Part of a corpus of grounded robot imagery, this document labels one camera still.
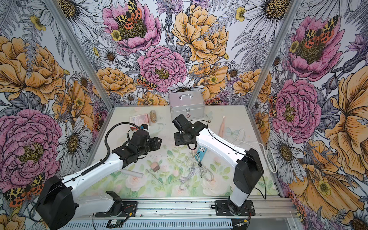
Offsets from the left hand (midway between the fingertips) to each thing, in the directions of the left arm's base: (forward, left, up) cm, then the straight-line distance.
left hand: (158, 144), depth 84 cm
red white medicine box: (+27, +18, -9) cm, 34 cm away
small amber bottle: (+31, +9, -10) cm, 34 cm away
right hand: (-1, -14, +4) cm, 15 cm away
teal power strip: (0, -26, -10) cm, 27 cm away
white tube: (-12, +15, -12) cm, 23 cm away
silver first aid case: (+33, -20, +1) cm, 38 cm away
